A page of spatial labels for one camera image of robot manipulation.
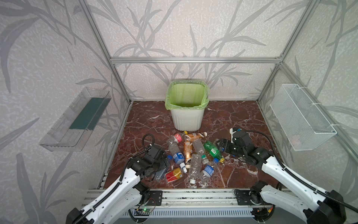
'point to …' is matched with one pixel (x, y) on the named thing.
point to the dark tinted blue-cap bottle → (161, 173)
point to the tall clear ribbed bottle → (195, 167)
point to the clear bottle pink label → (178, 138)
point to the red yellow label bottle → (174, 175)
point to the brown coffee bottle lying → (188, 152)
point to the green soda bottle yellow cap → (213, 151)
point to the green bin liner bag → (181, 94)
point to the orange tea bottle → (190, 136)
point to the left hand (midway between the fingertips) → (165, 160)
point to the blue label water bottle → (209, 170)
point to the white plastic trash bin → (188, 120)
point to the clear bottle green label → (198, 145)
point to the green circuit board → (147, 210)
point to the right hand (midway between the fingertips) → (220, 140)
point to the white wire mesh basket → (306, 127)
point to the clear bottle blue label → (178, 156)
